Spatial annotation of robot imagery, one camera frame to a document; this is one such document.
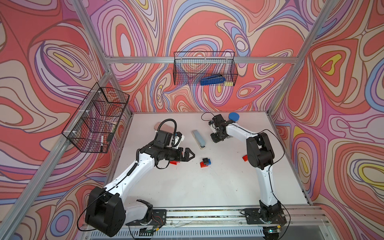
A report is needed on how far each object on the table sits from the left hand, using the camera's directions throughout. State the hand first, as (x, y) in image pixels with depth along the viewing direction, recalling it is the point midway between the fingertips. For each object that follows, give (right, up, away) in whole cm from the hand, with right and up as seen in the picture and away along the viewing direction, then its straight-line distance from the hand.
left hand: (189, 156), depth 78 cm
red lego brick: (+7, -8, +13) cm, 17 cm away
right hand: (+19, +5, +26) cm, 32 cm away
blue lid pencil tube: (+27, +22, +13) cm, 38 cm away
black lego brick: (+9, -5, +11) cm, 15 cm away
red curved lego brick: (-10, -7, +14) cm, 19 cm away
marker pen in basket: (-44, +7, -5) cm, 44 cm away
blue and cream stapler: (+6, +7, +24) cm, 26 cm away
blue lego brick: (+12, -6, +11) cm, 18 cm away
